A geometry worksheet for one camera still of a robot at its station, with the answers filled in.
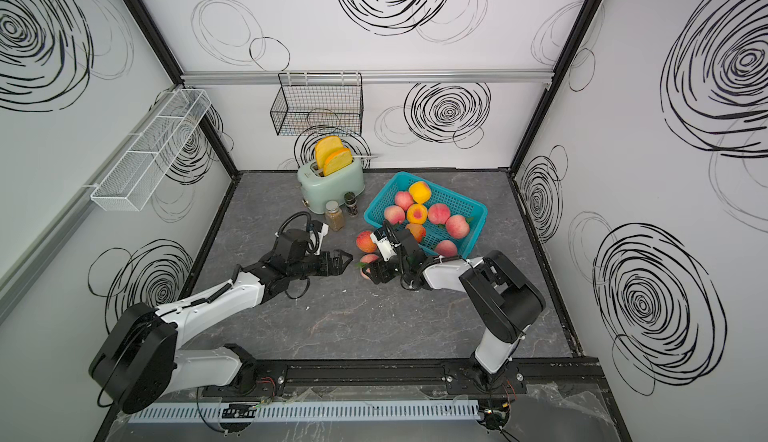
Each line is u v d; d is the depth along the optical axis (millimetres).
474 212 980
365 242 937
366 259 882
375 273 811
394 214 996
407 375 757
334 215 963
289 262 653
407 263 724
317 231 765
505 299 469
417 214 991
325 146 996
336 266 754
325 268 742
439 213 991
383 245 825
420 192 994
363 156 1197
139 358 408
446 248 913
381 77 894
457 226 963
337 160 960
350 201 994
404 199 1039
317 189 991
